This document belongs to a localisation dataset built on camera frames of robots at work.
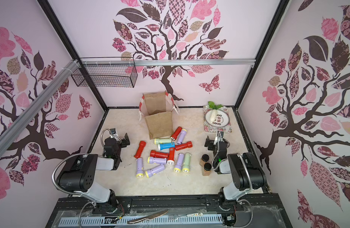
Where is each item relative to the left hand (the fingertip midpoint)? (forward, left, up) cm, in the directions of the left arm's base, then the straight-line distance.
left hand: (120, 136), depth 94 cm
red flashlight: (-3, -14, -4) cm, 15 cm away
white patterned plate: (+19, -75, -6) cm, 77 cm away
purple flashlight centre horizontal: (-15, -23, -4) cm, 28 cm away
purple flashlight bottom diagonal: (-22, -24, -4) cm, 33 cm away
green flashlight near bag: (-2, -25, -3) cm, 25 cm away
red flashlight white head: (-16, -35, -5) cm, 38 cm away
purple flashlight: (+3, -42, -5) cm, 42 cm away
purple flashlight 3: (-14, -41, -4) cm, 43 cm away
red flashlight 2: (-4, -46, -4) cm, 47 cm away
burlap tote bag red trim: (+25, -24, +3) cm, 34 cm away
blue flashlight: (-6, -29, -3) cm, 30 cm away
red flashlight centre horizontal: (-11, -23, -4) cm, 26 cm away
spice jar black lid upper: (-17, -55, +2) cm, 58 cm away
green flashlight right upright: (-20, -44, -4) cm, 49 cm away
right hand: (-1, -65, +1) cm, 65 cm away
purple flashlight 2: (-19, -16, -4) cm, 25 cm away
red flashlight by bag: (+6, -38, -4) cm, 39 cm away
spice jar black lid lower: (-22, -56, +2) cm, 60 cm away
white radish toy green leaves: (+24, -69, -2) cm, 73 cm away
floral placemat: (+11, -77, -7) cm, 78 cm away
